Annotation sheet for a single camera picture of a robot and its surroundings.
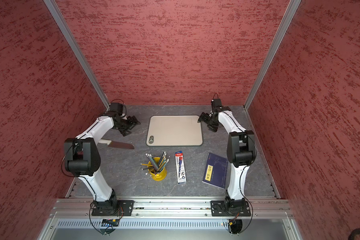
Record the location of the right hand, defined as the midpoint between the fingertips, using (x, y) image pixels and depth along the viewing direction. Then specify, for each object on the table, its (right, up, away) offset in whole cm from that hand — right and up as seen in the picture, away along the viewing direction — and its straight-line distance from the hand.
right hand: (202, 125), depth 97 cm
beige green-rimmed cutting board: (-19, -4, +9) cm, 22 cm away
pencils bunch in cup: (-27, -22, -17) cm, 38 cm away
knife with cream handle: (-62, -13, +3) cm, 63 cm away
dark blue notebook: (+7, -27, -11) cm, 30 cm away
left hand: (-43, -2, -3) cm, 43 cm away
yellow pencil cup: (-25, -26, -20) cm, 41 cm away
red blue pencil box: (-14, -25, -9) cm, 30 cm away
